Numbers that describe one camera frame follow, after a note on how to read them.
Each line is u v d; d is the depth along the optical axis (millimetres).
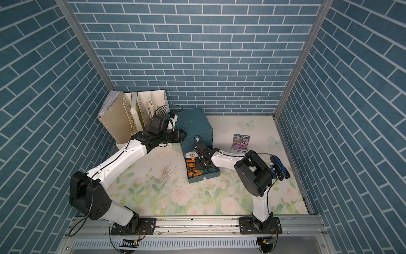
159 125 620
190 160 945
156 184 871
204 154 737
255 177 499
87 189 450
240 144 1046
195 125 902
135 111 882
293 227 762
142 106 1019
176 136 730
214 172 860
